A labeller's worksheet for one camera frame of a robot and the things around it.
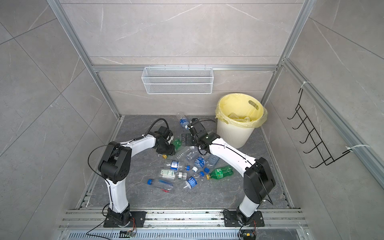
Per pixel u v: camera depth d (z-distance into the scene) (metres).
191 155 0.92
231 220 0.73
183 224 0.73
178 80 1.01
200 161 0.88
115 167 0.52
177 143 0.97
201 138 0.63
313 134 0.69
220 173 0.84
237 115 1.01
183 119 1.10
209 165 0.86
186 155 0.93
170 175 0.83
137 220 0.73
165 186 0.81
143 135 0.66
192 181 0.81
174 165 0.87
